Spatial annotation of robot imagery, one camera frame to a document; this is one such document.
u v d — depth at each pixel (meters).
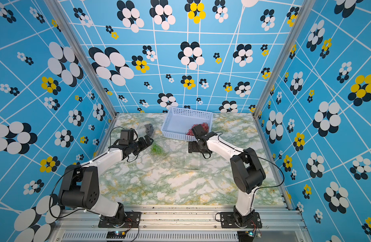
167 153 0.94
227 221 0.73
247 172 0.48
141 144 0.83
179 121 1.17
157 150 0.96
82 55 0.86
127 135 0.72
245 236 0.71
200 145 0.68
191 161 0.96
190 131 1.05
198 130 0.75
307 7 0.68
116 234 0.72
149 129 1.08
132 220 0.73
